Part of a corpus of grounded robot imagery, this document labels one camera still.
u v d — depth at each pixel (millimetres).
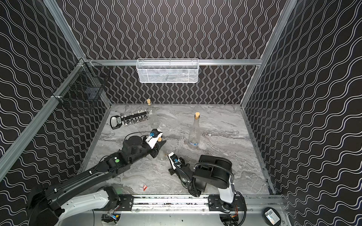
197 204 762
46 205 396
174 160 703
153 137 606
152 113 1096
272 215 700
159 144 657
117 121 1067
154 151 640
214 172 484
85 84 976
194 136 908
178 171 597
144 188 799
